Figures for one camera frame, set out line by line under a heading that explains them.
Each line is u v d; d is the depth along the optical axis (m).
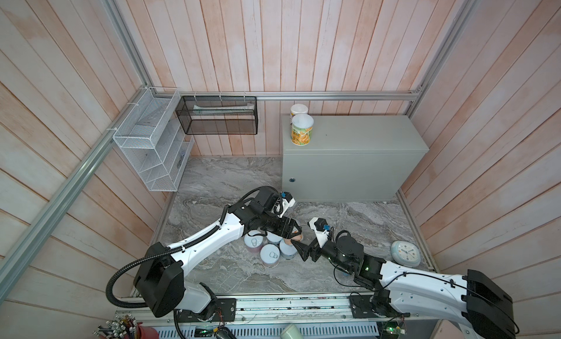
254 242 0.84
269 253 0.80
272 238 0.84
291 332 0.64
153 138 0.69
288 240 0.73
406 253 0.84
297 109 0.78
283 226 0.67
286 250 0.81
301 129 0.71
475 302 0.42
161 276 0.40
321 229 0.64
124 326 0.56
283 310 0.75
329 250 0.68
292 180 0.88
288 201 0.73
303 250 0.66
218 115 0.90
